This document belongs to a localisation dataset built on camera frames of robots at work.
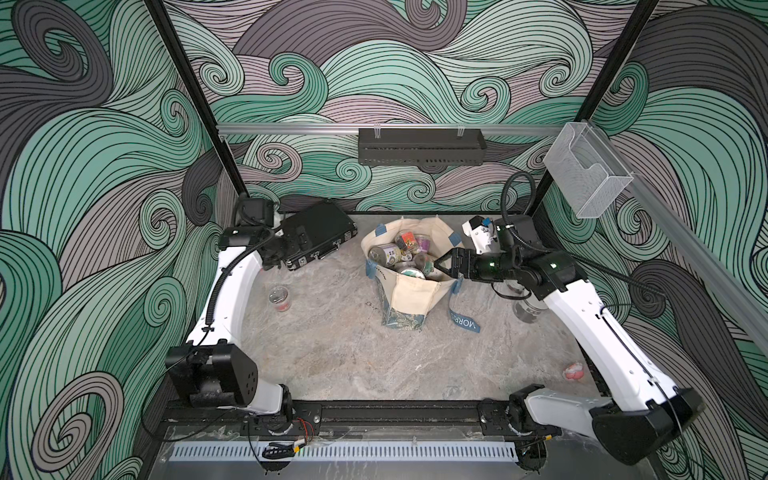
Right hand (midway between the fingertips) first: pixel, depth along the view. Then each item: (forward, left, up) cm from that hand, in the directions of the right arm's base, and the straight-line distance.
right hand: (444, 267), depth 70 cm
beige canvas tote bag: (0, +8, -14) cm, 16 cm away
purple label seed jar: (+23, +1, -18) cm, 29 cm away
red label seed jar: (+5, +47, -22) cm, 52 cm away
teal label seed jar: (+4, +6, -9) cm, 12 cm away
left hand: (+10, +38, -3) cm, 40 cm away
